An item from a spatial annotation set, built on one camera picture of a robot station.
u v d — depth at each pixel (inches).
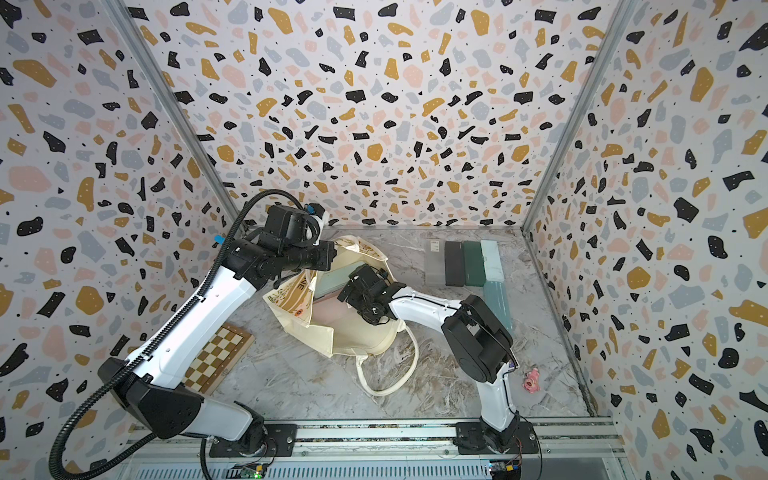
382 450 28.8
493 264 43.4
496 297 40.6
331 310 36.0
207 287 17.8
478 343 19.7
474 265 43.2
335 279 36.9
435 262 43.6
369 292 27.8
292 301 32.7
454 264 43.4
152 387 15.1
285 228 21.0
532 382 31.9
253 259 19.0
